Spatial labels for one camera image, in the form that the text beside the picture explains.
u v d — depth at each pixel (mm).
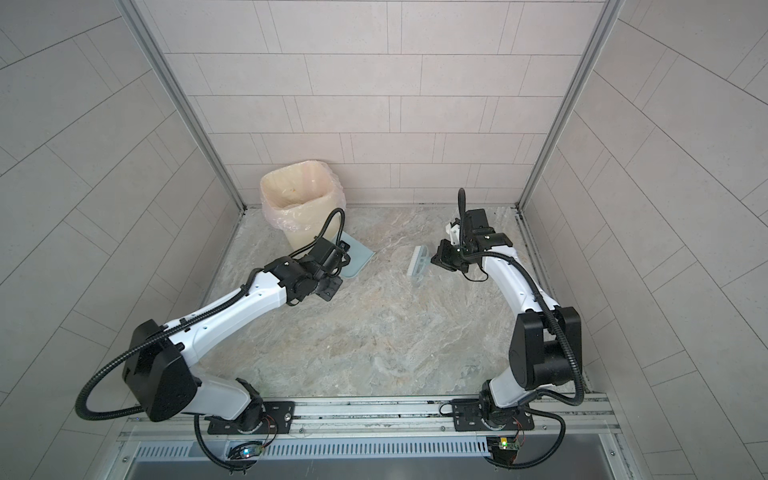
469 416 708
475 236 663
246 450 654
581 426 706
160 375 392
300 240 936
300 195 1009
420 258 907
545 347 429
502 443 690
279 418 709
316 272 608
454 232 790
